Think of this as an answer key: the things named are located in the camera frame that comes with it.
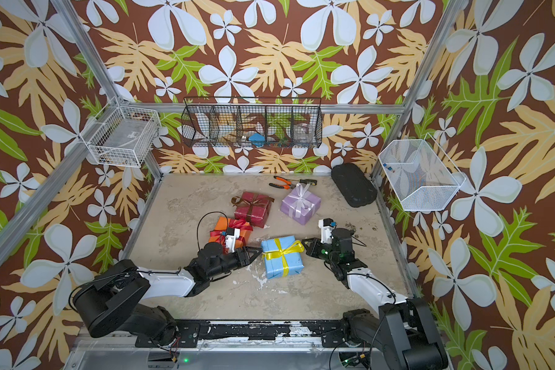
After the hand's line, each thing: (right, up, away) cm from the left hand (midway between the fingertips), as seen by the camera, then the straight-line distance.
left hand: (262, 249), depth 82 cm
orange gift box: (-18, +7, +12) cm, 22 cm away
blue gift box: (+4, -6, 0) cm, 7 cm away
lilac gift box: (+18, +12, +14) cm, 26 cm away
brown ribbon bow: (-4, +17, +17) cm, 24 cm away
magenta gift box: (-5, +14, +17) cm, 23 cm away
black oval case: (+44, +23, +27) cm, 57 cm away
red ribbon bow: (-11, +8, +10) cm, 16 cm away
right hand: (+14, +2, +4) cm, 15 cm away
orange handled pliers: (+12, +25, +33) cm, 43 cm away
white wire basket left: (-55, +43, +5) cm, 70 cm away
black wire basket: (-7, +51, +16) cm, 54 cm away
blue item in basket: (-3, +43, +11) cm, 44 cm away
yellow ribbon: (+13, 0, +4) cm, 14 cm away
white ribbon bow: (+16, +16, +17) cm, 29 cm away
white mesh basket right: (+59, +27, +2) cm, 65 cm away
